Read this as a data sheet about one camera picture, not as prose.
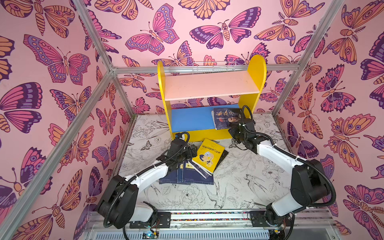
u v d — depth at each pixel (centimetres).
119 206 42
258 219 73
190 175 86
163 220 73
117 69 92
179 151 62
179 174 85
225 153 96
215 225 73
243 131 69
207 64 95
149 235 72
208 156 90
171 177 84
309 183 44
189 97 73
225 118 95
